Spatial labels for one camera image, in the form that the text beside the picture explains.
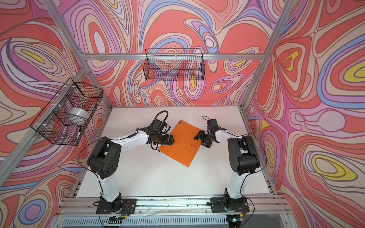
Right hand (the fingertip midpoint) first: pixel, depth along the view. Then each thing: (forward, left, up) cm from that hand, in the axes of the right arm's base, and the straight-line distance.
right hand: (198, 143), depth 97 cm
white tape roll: (-1, +63, +33) cm, 71 cm away
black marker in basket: (-7, +65, +25) cm, 70 cm away
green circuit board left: (-42, +46, 0) cm, 62 cm away
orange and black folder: (-3, +10, +1) cm, 10 cm away
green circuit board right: (-44, -15, -2) cm, 46 cm away
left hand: (+1, +19, +3) cm, 19 cm away
